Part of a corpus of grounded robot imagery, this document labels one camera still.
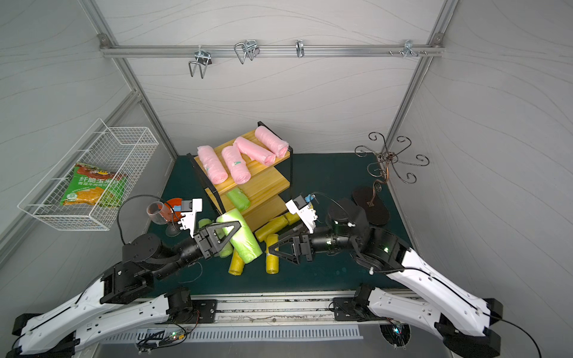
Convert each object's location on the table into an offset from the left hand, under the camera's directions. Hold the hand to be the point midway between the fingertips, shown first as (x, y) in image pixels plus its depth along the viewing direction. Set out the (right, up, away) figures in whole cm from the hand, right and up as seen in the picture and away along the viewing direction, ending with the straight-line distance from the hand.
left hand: (238, 227), depth 53 cm
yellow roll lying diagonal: (+4, -9, +36) cm, 38 cm away
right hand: (+9, -4, 0) cm, 10 cm away
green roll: (-6, +4, +26) cm, 27 cm away
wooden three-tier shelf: (+1, +14, +16) cm, 22 cm away
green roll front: (+1, -3, 0) cm, 3 cm away
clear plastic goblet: (-37, -2, +30) cm, 48 cm away
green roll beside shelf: (-3, -6, +1) cm, 7 cm away
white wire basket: (-48, +22, +26) cm, 59 cm away
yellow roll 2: (+6, -19, +28) cm, 34 cm away
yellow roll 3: (+13, -5, +39) cm, 42 cm away
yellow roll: (-7, -20, +27) cm, 34 cm away
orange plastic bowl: (-37, +1, +41) cm, 55 cm away
